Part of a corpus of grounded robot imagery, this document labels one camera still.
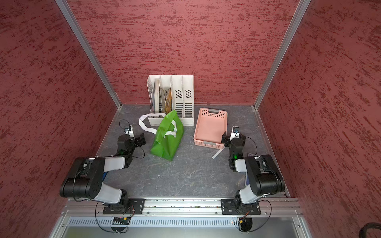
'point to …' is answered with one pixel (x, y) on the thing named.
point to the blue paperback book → (247, 178)
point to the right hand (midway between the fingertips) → (232, 134)
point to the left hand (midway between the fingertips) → (136, 136)
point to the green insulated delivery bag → (168, 137)
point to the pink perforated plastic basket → (212, 124)
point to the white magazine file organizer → (182, 89)
